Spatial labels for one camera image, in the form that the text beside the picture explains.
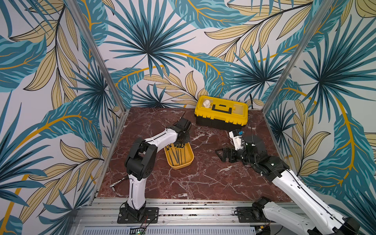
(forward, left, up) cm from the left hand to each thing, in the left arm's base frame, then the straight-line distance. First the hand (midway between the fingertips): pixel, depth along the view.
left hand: (185, 140), depth 96 cm
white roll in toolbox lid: (+18, -13, +17) cm, 28 cm away
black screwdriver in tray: (-4, +11, -4) cm, 13 cm away
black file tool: (-3, +5, -3) cm, 7 cm away
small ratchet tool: (-28, +40, -4) cm, 49 cm away
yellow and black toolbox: (+14, -23, +11) cm, 29 cm away
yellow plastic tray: (-8, +4, -5) cm, 10 cm away
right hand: (-16, -19, +17) cm, 30 cm away
